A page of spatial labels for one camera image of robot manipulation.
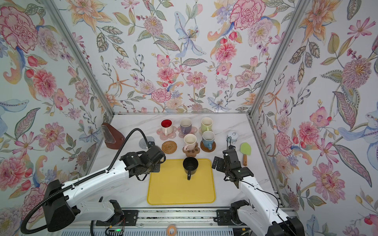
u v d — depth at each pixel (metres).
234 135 1.01
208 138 0.97
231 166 0.63
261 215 0.46
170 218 0.75
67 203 0.41
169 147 1.01
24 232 0.38
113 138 0.95
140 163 0.54
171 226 0.72
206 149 0.98
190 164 0.86
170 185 0.86
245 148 1.01
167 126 1.05
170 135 1.07
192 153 0.98
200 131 1.10
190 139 0.98
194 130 1.10
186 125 1.05
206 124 1.02
